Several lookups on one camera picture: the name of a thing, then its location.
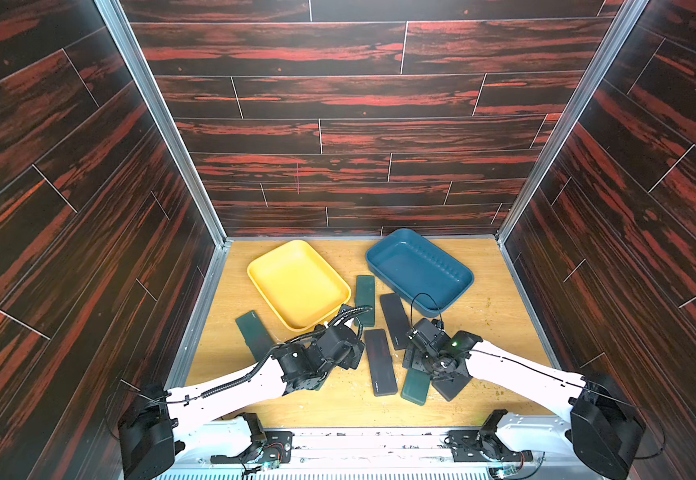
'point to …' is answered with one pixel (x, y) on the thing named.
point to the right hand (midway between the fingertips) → (420, 359)
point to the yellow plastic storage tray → (303, 290)
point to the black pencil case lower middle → (381, 363)
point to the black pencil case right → (449, 388)
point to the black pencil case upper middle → (396, 319)
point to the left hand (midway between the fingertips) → (350, 339)
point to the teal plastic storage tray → (417, 273)
